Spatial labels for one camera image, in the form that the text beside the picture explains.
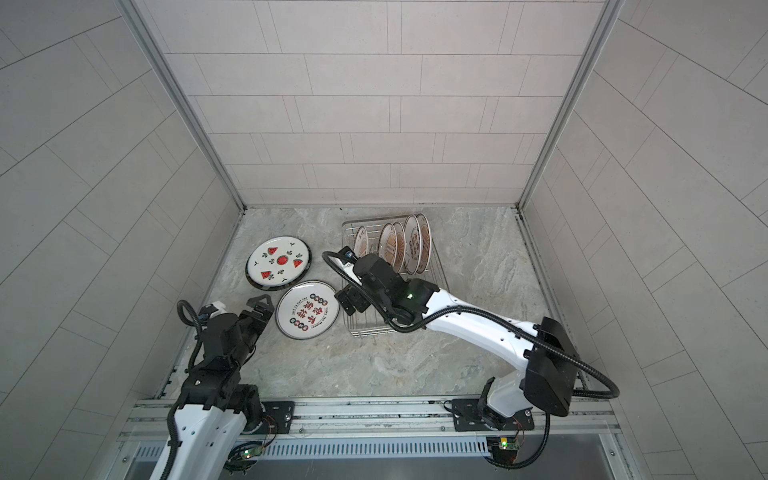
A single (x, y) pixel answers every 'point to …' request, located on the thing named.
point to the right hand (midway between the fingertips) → (348, 284)
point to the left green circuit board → (253, 451)
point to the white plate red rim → (399, 247)
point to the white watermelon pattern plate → (279, 245)
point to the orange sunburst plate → (361, 242)
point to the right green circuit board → (509, 444)
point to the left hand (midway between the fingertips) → (274, 301)
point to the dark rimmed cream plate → (277, 272)
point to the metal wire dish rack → (367, 323)
